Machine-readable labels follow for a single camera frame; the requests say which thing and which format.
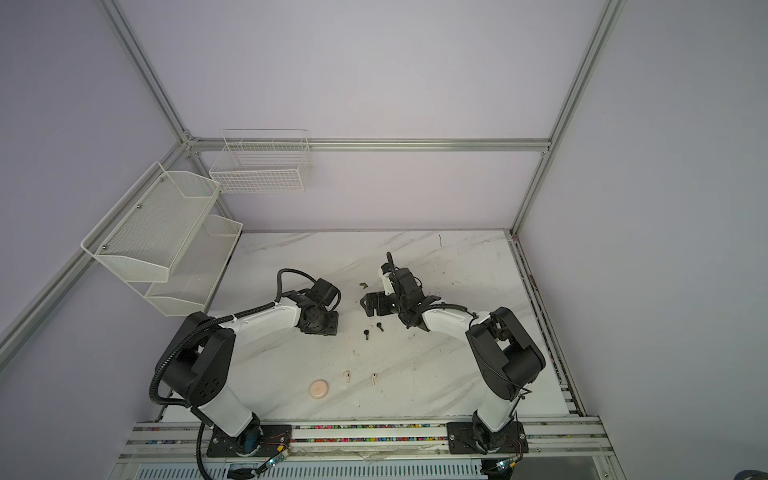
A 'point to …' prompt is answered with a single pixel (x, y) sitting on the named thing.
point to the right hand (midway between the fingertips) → (366, 303)
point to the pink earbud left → (347, 374)
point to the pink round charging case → (318, 388)
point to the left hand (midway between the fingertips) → (327, 330)
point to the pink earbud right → (373, 379)
